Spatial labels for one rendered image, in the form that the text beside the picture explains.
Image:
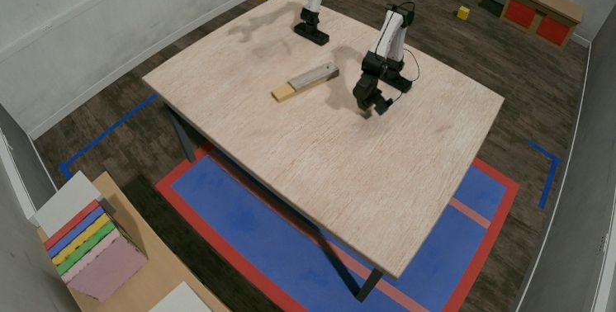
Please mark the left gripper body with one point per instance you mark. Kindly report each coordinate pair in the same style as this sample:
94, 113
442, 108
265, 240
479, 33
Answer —
367, 101

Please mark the light wooden beam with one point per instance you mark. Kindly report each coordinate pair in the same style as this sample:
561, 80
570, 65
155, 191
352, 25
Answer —
285, 92

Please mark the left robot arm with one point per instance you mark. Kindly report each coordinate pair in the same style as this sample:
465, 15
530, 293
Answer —
391, 35

